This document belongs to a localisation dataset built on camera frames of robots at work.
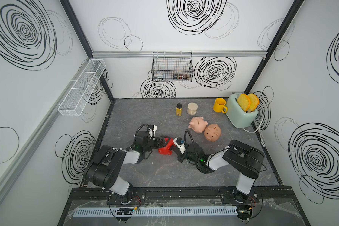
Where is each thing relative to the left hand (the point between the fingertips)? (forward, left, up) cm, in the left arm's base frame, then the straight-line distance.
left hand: (165, 139), depth 89 cm
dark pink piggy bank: (+5, -30, +3) cm, 31 cm away
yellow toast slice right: (+20, -56, +17) cm, 62 cm away
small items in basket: (+31, -9, +27) cm, 42 cm away
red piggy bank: (-8, -1, +2) cm, 8 cm away
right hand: (-5, -4, -1) cm, 7 cm away
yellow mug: (+29, -39, +3) cm, 49 cm away
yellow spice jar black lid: (+24, -9, +2) cm, 26 cm away
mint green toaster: (+14, -46, +9) cm, 49 cm away
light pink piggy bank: (+11, -21, +3) cm, 24 cm away
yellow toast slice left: (+21, -51, +15) cm, 57 cm away
